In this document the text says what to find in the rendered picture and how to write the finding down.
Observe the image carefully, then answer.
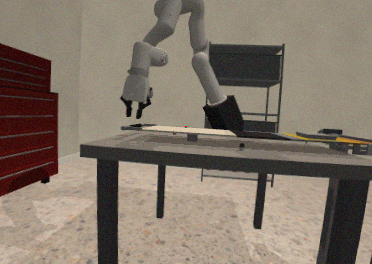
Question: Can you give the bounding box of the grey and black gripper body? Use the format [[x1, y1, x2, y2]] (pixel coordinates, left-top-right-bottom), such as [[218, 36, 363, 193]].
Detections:
[[122, 74, 150, 102]]

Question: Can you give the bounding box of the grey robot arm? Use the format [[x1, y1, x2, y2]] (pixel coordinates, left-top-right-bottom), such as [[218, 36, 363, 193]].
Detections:
[[127, 0, 227, 106]]

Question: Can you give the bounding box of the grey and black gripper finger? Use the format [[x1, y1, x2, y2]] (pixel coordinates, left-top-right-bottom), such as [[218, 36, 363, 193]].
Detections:
[[120, 96, 133, 117], [136, 96, 152, 119]]

